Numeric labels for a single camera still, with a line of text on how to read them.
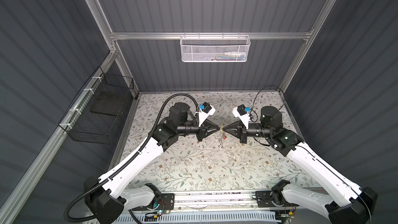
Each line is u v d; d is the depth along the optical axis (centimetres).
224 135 66
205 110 56
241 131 58
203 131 57
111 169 42
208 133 63
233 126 63
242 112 57
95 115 72
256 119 60
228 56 93
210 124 64
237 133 62
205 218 77
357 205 38
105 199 37
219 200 75
